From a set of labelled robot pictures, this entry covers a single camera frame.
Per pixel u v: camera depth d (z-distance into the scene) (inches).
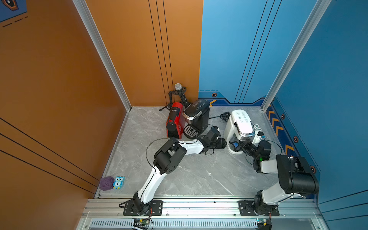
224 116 43.4
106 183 30.4
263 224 27.4
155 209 29.0
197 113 33.5
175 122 34.9
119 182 31.9
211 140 30.7
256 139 32.6
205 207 29.9
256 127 40.5
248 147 32.2
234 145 34.8
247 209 28.5
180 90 39.3
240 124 31.8
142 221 28.1
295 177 17.6
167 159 22.2
